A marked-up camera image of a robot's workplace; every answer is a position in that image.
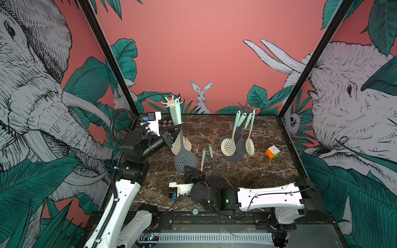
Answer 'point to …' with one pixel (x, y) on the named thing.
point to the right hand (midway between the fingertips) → (187, 166)
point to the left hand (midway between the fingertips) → (183, 126)
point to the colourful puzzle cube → (273, 152)
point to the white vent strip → (245, 238)
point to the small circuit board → (149, 236)
